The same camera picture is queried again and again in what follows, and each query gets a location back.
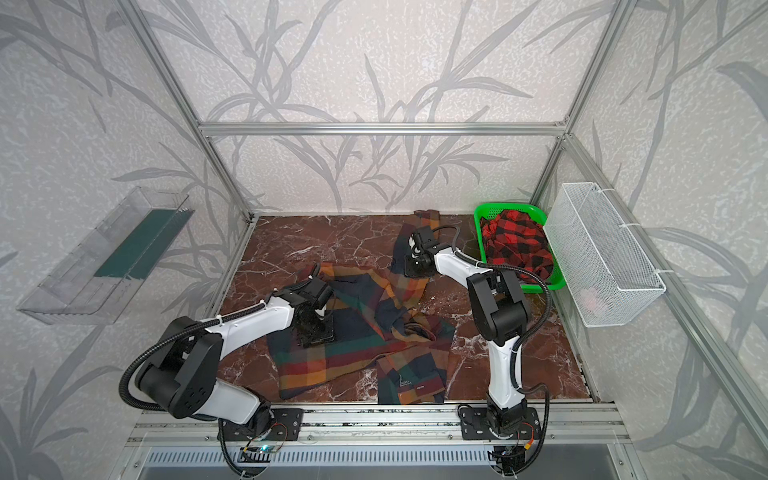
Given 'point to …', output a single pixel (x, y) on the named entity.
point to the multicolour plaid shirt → (380, 332)
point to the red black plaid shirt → (513, 238)
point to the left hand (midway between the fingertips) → (336, 331)
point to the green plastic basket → (556, 280)
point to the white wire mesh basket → (596, 257)
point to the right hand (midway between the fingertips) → (409, 260)
